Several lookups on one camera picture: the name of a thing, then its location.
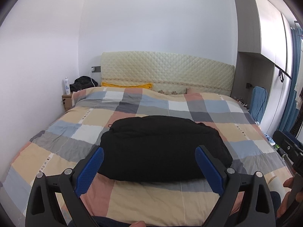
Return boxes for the grey wall socket panel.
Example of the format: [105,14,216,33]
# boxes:
[91,66,101,73]

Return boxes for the plaid patchwork duvet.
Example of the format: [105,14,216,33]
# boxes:
[1,87,291,226]

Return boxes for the yellow pillow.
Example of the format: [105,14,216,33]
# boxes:
[101,82,153,89]

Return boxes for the white spray bottle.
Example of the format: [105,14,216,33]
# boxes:
[63,77,71,95]

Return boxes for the floral beige pillow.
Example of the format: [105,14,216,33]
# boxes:
[152,84,187,95]

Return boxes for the person's right hand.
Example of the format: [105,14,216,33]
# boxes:
[277,177,302,218]

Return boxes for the black clothes pile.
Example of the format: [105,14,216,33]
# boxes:
[69,76,98,92]

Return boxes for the person's left hand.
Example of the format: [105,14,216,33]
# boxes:
[129,220,146,227]

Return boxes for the cream quilted headboard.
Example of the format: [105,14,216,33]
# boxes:
[101,51,235,95]

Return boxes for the wooden nightstand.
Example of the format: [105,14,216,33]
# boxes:
[62,94,73,112]

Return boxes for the blue cloth on chair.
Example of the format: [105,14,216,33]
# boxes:
[249,86,268,123]

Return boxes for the grey overhead wall cabinet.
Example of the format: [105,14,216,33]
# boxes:
[231,0,293,135]

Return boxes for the large black jacket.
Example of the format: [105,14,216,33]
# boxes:
[98,116,233,182]

